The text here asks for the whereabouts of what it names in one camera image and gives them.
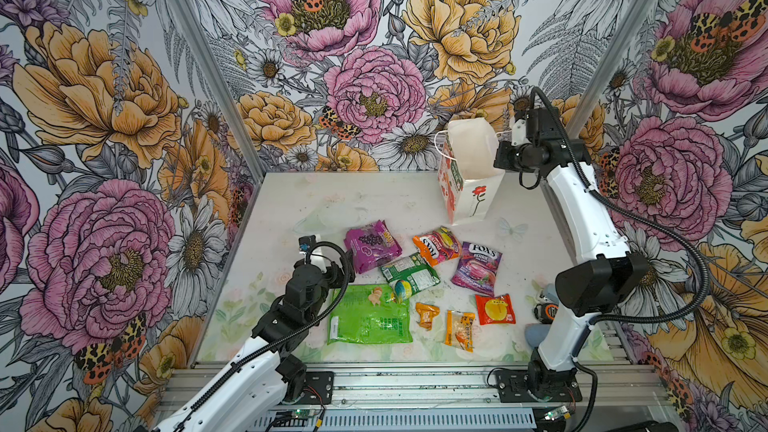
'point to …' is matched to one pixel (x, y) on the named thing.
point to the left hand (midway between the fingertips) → (336, 260)
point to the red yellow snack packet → (496, 310)
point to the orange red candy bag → (438, 246)
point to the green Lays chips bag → (368, 314)
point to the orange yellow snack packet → (459, 328)
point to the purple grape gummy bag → (371, 245)
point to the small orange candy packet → (426, 313)
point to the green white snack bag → (412, 269)
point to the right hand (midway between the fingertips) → (498, 164)
